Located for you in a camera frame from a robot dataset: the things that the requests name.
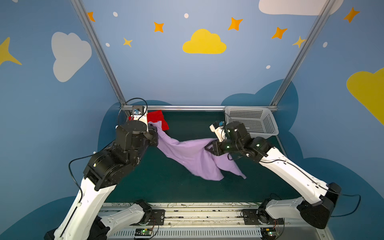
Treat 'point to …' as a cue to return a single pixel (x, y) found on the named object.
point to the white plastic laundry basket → (259, 121)
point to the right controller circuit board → (268, 233)
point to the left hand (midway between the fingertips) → (153, 124)
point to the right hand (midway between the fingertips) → (208, 144)
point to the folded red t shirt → (155, 116)
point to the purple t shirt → (193, 154)
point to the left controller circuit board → (143, 232)
